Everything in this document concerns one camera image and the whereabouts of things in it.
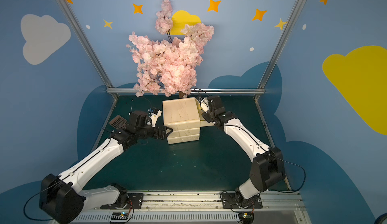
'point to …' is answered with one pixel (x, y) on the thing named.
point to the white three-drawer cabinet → (182, 115)
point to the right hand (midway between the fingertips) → (212, 106)
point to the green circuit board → (120, 216)
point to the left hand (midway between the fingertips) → (166, 126)
